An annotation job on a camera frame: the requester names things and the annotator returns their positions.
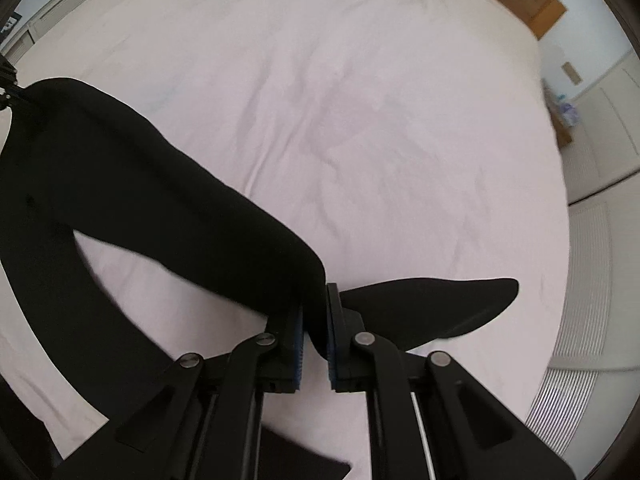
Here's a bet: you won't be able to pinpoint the black pants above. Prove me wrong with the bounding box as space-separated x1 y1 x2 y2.
0 77 520 480

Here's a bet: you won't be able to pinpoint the white louvered wardrobe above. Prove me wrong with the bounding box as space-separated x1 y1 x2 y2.
527 52 639 474

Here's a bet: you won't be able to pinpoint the wooden nightstand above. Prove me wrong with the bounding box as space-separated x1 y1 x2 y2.
548 107 573 150

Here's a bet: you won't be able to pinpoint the pink bed sheet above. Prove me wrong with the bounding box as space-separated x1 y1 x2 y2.
0 0 573 480

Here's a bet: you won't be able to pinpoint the items on nightstand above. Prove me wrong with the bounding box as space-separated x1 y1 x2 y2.
544 84 579 128

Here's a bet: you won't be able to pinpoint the beige wall switch plate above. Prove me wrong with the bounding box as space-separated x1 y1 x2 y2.
562 62 582 86

